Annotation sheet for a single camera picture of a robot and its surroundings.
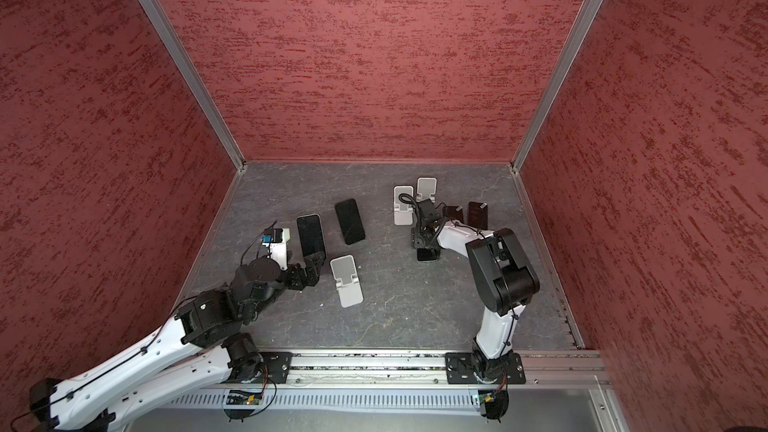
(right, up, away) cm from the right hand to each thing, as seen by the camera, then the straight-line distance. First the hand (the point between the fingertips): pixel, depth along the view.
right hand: (423, 245), depth 98 cm
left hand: (-32, +1, -25) cm, 40 cm away
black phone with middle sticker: (+13, +10, +11) cm, 19 cm away
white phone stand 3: (+2, +19, +5) cm, 20 cm away
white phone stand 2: (-7, +11, +4) cm, 13 cm away
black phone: (-34, +6, -13) cm, 37 cm away
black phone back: (-24, +8, -5) cm, 26 cm away
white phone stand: (-23, -8, -14) cm, 29 cm away
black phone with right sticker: (+21, +10, +6) cm, 23 cm away
